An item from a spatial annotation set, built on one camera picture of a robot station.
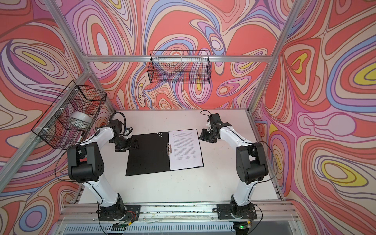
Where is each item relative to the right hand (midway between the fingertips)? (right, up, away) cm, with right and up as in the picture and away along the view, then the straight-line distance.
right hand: (203, 140), depth 93 cm
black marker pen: (-64, +3, -21) cm, 68 cm away
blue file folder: (-34, -11, +5) cm, 36 cm away
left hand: (-46, -4, +1) cm, 46 cm away
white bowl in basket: (-65, +15, -19) cm, 69 cm away
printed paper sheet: (-12, -7, +3) cm, 14 cm away
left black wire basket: (-67, +12, -24) cm, 72 cm away
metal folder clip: (-23, -6, +3) cm, 24 cm away
